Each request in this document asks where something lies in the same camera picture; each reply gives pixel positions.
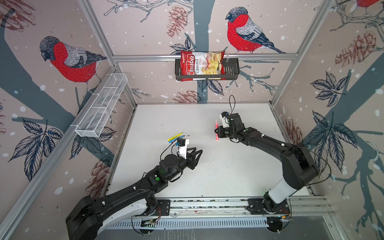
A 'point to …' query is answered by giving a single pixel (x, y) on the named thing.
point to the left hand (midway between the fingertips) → (199, 151)
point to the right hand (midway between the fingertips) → (213, 132)
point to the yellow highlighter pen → (174, 136)
